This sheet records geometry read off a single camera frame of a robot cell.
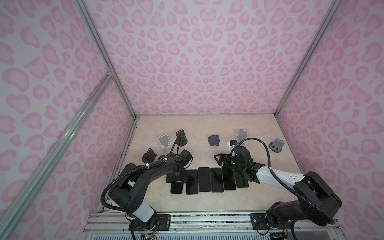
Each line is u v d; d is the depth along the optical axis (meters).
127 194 0.44
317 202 0.43
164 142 0.95
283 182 0.48
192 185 1.00
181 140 1.00
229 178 0.99
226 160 0.77
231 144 0.80
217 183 0.99
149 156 0.91
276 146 0.98
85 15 0.71
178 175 0.74
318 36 0.78
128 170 0.47
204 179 0.86
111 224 0.75
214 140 1.08
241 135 1.01
